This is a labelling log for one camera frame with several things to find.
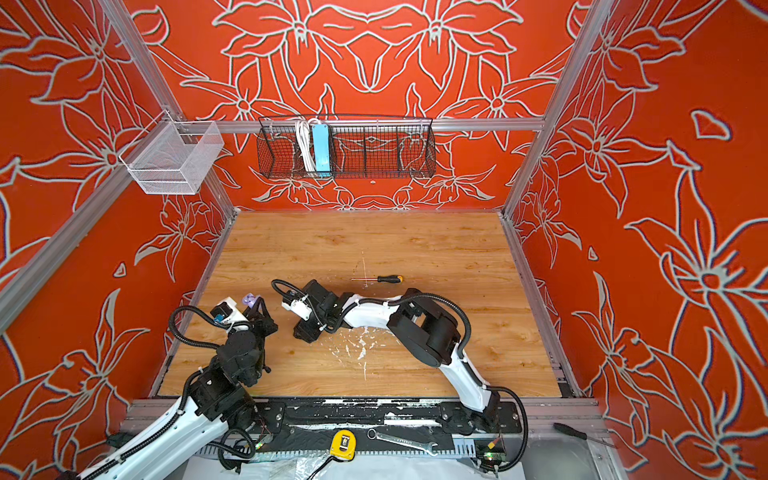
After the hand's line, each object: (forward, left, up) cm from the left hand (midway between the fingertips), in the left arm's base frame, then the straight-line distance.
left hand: (260, 301), depth 76 cm
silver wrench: (-27, -44, -17) cm, 55 cm away
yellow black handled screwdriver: (+18, -31, -15) cm, 39 cm away
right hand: (-1, -6, -14) cm, 15 cm away
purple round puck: (-1, +2, +2) cm, 3 cm away
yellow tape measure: (-28, -24, -15) cm, 40 cm away
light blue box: (+43, -11, +18) cm, 48 cm away
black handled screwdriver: (-23, -81, -16) cm, 86 cm away
